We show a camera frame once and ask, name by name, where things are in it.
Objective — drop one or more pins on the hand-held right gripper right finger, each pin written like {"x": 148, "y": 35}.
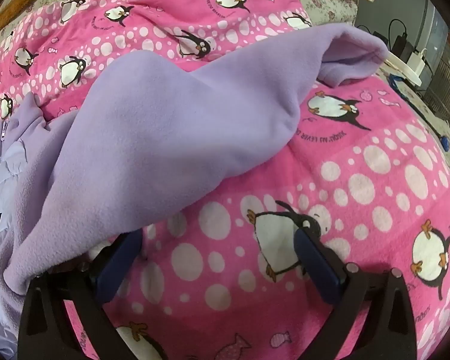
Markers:
{"x": 317, "y": 266}

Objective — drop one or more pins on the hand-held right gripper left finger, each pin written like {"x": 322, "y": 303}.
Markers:
{"x": 116, "y": 270}

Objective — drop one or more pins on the purple fleece jacket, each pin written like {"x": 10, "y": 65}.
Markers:
{"x": 153, "y": 127}

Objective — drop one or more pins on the pink penguin print blanket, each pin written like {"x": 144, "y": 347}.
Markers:
{"x": 360, "y": 202}

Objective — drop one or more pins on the grey ribbed radiator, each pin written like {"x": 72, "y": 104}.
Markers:
{"x": 446, "y": 86}

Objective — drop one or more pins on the white charger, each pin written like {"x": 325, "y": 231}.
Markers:
{"x": 418, "y": 60}

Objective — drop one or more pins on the black power adapter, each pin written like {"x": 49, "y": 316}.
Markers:
{"x": 402, "y": 44}

